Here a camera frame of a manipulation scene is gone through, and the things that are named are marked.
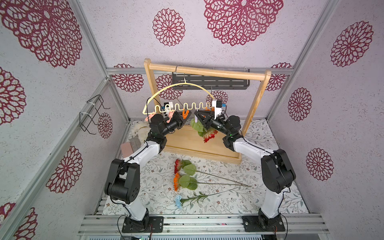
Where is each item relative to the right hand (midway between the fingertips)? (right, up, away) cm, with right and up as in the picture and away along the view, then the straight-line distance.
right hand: (194, 112), depth 73 cm
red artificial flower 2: (-2, -32, +17) cm, 36 cm away
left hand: (-1, 0, +4) cm, 4 cm away
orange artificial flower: (-5, -38, +12) cm, 40 cm away
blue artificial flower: (+1, -46, +9) cm, 47 cm away
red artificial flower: (+7, -11, +1) cm, 13 cm away
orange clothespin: (-4, -2, 0) cm, 5 cm away
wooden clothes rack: (+9, -15, 0) cm, 18 cm away
